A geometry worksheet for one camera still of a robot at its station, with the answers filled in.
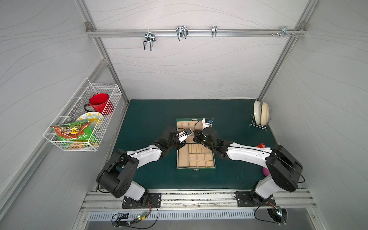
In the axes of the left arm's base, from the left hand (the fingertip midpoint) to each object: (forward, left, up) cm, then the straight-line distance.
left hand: (186, 135), depth 88 cm
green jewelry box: (-11, -5, -6) cm, 14 cm away
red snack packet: (-2, -50, -9) cm, 51 cm away
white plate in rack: (+16, -47, +6) cm, 50 cm away
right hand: (0, -4, +5) cm, 7 cm away
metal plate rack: (+12, -51, -6) cm, 53 cm away
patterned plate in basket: (-6, +43, +23) cm, 50 cm away
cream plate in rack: (+14, -52, +6) cm, 54 cm away
